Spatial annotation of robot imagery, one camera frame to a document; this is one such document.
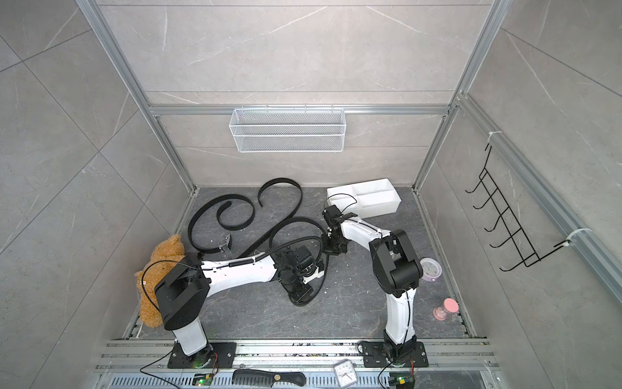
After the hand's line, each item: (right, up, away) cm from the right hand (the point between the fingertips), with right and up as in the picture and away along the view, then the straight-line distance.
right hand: (328, 251), depth 96 cm
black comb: (-21, -33, -26) cm, 47 cm away
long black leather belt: (-21, +12, +9) cm, 25 cm away
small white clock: (+3, -30, -27) cm, 41 cm away
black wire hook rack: (+49, +10, -32) cm, 60 cm away
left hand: (-7, -12, -13) cm, 19 cm away
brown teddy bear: (-59, +1, -10) cm, 60 cm away
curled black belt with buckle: (-42, +4, +1) cm, 42 cm away
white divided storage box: (+19, +22, +14) cm, 32 cm away
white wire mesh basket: (-17, +51, +5) cm, 54 cm away
